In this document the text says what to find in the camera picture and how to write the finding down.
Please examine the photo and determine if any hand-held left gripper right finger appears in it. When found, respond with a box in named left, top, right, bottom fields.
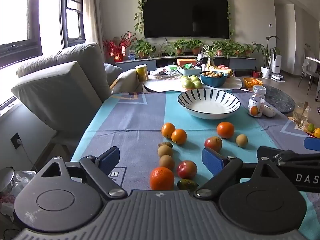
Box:
left=194, top=148, right=284, bottom=200

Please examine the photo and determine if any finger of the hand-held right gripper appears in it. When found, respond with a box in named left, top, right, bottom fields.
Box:
left=304, top=137, right=320, bottom=152
left=257, top=145, right=300, bottom=165

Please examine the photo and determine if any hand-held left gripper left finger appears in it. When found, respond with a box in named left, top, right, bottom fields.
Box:
left=36, top=146, right=127, bottom=200

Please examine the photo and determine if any red plum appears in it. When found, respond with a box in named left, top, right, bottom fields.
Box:
left=177, top=160, right=198, bottom=180

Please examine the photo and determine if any medium orange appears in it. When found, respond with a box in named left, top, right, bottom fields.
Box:
left=217, top=122, right=235, bottom=139

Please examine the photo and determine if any small green mango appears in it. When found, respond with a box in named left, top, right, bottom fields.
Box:
left=177, top=179, right=199, bottom=191

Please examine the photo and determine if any small orange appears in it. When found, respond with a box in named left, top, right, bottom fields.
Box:
left=171, top=129, right=187, bottom=145
left=161, top=123, right=176, bottom=138

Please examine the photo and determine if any large orange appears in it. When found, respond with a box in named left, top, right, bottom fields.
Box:
left=150, top=167, right=175, bottom=191

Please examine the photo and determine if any striped white ceramic bowl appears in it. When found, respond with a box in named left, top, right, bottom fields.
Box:
left=177, top=88, right=241, bottom=120

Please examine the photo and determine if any yellow tray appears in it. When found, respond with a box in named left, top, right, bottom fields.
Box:
left=287, top=116, right=320, bottom=138

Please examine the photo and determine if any glass cup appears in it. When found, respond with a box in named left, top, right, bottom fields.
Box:
left=292, top=103, right=312, bottom=129

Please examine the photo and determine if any white oval case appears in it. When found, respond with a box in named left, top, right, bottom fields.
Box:
left=262, top=104, right=277, bottom=118

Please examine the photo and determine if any clear jar with white lid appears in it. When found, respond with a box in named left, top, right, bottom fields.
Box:
left=248, top=85, right=267, bottom=117

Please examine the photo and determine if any dark round marble table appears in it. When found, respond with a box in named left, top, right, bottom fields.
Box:
left=246, top=84, right=296, bottom=113

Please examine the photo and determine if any orange basket of tangerines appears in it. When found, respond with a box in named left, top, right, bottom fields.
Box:
left=243, top=77, right=263, bottom=88

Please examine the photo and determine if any dining chair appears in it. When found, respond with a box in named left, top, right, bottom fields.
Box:
left=297, top=56, right=320, bottom=95

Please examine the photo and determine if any blue bowl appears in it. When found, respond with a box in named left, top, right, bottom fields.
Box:
left=199, top=71, right=228, bottom=87

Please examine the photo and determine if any beige pillow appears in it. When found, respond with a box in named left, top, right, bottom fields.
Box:
left=110, top=69, right=140, bottom=94

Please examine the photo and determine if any pile of brown longans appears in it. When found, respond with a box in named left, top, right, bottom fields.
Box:
left=201, top=71, right=224, bottom=78

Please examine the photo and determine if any grey pillow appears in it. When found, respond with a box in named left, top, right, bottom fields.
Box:
left=104, top=63, right=123, bottom=86

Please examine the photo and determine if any grey fabric sofa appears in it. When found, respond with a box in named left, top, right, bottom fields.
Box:
left=11, top=42, right=140, bottom=143

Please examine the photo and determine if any white round coffee table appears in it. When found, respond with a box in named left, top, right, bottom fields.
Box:
left=142, top=74, right=243, bottom=93

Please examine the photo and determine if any yellow can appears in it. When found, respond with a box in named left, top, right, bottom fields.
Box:
left=135, top=64, right=148, bottom=82

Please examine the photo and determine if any teal snack container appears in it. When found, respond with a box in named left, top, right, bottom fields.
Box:
left=176, top=65, right=202, bottom=76

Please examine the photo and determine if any clear plastic bag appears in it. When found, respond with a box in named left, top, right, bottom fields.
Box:
left=0, top=170, right=38, bottom=222

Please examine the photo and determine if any bunch of yellow bananas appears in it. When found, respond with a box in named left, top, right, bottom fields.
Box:
left=206, top=59, right=234, bottom=75

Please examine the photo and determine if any tall plant in white pot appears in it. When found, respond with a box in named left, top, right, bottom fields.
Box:
left=252, top=36, right=280, bottom=79

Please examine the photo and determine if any glass plate with snacks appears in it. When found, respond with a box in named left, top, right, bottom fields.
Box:
left=152, top=69, right=182, bottom=79

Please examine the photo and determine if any orange box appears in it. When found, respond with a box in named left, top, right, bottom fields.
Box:
left=177, top=58, right=197, bottom=67

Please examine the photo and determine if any grey television cabinet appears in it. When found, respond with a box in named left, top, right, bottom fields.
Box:
left=110, top=55, right=257, bottom=77

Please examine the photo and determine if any green potted plant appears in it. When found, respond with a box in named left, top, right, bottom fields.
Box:
left=166, top=39, right=188, bottom=55
left=130, top=39, right=155, bottom=59
left=244, top=42, right=255, bottom=57
left=229, top=41, right=247, bottom=57
left=186, top=39, right=204, bottom=55
left=212, top=40, right=229, bottom=57

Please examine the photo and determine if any spider plant in vase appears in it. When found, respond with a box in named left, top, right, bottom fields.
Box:
left=201, top=44, right=223, bottom=67

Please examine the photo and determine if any red festive decoration plant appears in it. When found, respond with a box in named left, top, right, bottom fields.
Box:
left=103, top=31, right=137, bottom=63

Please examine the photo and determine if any green trailing vine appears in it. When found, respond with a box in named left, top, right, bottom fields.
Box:
left=134, top=0, right=235, bottom=37

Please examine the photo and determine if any beige curtain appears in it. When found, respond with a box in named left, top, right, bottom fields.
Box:
left=82, top=0, right=105, bottom=48

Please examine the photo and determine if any narrow dark framed window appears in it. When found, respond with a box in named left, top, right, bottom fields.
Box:
left=60, top=0, right=87, bottom=49

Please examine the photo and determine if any large dark framed window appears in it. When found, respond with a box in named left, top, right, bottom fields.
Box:
left=0, top=0, right=43, bottom=68

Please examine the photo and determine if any black wall socket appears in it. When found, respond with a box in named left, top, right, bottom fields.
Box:
left=10, top=132, right=22, bottom=150

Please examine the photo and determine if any black wall television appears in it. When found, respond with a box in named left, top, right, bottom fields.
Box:
left=141, top=0, right=230, bottom=39

